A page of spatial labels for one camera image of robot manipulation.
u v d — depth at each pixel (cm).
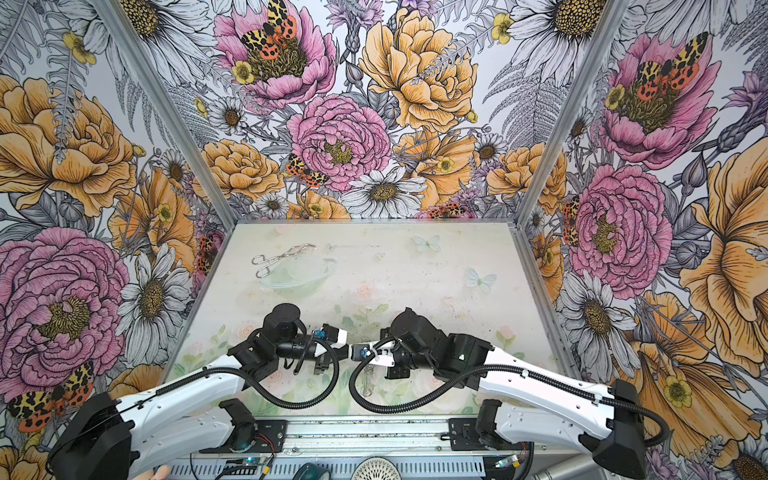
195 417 59
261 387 51
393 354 58
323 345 59
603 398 41
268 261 109
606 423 41
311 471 63
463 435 74
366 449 73
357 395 44
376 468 69
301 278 106
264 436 73
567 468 69
